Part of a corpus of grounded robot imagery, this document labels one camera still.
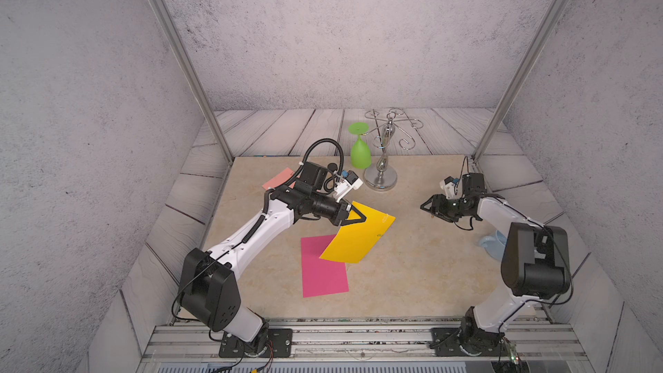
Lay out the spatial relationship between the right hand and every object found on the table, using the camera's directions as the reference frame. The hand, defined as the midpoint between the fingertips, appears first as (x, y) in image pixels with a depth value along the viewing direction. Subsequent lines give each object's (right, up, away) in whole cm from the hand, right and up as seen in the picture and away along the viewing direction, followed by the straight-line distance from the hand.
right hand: (429, 207), depth 93 cm
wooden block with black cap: (-35, +15, +12) cm, 39 cm away
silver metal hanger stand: (-13, +10, +21) cm, 27 cm away
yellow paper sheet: (-27, -7, -20) cm, 34 cm away
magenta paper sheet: (-38, -22, -6) cm, 44 cm away
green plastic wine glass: (-24, +19, +7) cm, 31 cm away
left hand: (-25, -1, -21) cm, 32 cm away
